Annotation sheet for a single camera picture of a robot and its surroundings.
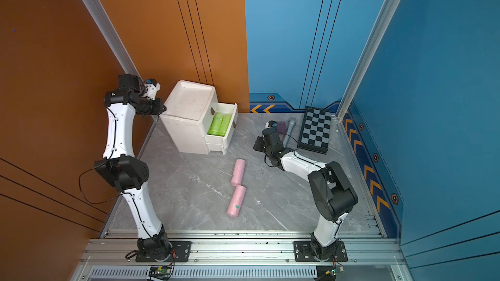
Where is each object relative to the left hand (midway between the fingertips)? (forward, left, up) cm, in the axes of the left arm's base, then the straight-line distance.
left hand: (164, 105), depth 87 cm
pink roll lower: (-35, -34, -23) cm, 54 cm away
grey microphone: (+10, -62, -24) cm, 67 cm away
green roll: (-1, -20, -15) cm, 25 cm away
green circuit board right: (-59, -71, -27) cm, 95 cm away
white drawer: (+15, -23, -16) cm, 31 cm away
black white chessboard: (+2, -74, -23) cm, 77 cm away
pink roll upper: (-21, -34, -24) cm, 46 cm away
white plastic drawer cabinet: (-3, -11, -3) cm, 11 cm away
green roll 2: (+2, -25, -15) cm, 29 cm away
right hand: (-8, -42, -15) cm, 46 cm away
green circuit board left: (-59, -8, -29) cm, 66 cm away
